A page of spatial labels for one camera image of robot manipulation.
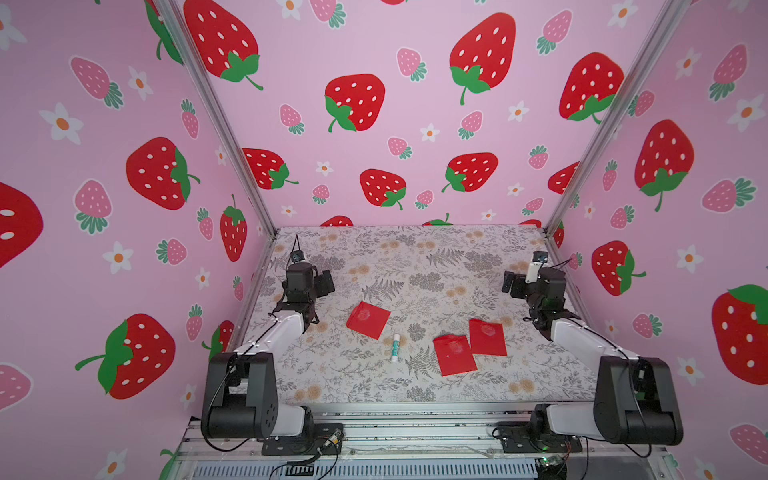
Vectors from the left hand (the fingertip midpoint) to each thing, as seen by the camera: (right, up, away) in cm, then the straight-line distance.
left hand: (315, 275), depth 92 cm
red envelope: (+16, -15, +5) cm, 22 cm away
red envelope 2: (+43, -24, -3) cm, 49 cm away
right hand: (+66, +1, -2) cm, 66 cm away
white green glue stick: (+25, -22, -3) cm, 33 cm away
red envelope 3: (+54, -20, +1) cm, 58 cm away
